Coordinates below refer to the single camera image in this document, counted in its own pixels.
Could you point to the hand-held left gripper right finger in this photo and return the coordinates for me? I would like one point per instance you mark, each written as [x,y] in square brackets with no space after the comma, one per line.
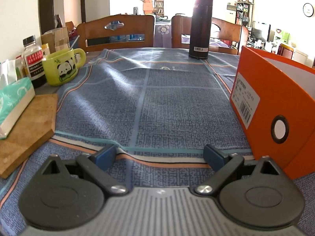
[212,157]

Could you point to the tall bookshelf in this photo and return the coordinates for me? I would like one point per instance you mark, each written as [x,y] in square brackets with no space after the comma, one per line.
[242,12]

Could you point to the orange cardboard box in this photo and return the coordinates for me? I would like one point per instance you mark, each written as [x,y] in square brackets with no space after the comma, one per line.
[283,91]

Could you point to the blue patterned tablecloth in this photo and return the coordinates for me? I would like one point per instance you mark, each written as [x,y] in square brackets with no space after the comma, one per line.
[172,103]

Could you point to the wooden cutting board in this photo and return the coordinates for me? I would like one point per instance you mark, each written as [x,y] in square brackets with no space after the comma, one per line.
[32,125]

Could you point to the round wall clock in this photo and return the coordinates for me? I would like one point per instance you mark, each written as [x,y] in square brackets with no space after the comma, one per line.
[308,9]

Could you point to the black television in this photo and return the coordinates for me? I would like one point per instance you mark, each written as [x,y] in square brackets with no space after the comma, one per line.
[260,32]

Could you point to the green tissue pack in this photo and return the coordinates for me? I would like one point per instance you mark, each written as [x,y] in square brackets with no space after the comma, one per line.
[14,98]

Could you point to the wooden chair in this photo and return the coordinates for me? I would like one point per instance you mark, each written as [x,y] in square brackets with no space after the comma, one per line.
[98,29]
[182,29]

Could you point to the green panda mug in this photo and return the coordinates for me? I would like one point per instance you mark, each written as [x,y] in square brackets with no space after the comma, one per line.
[59,67]

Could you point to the brown cardboard carton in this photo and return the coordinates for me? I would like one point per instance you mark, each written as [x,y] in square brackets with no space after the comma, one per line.
[60,36]

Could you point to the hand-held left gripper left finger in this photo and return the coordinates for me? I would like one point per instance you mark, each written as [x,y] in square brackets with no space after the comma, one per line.
[105,156]

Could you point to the green storage boxes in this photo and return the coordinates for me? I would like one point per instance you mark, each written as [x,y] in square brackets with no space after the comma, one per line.
[283,36]

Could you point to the dark thermos bottle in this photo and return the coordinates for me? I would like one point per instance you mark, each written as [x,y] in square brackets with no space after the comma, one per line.
[200,24]

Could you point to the purple flower cloth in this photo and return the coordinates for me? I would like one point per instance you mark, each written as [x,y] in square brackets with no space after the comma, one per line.
[163,35]

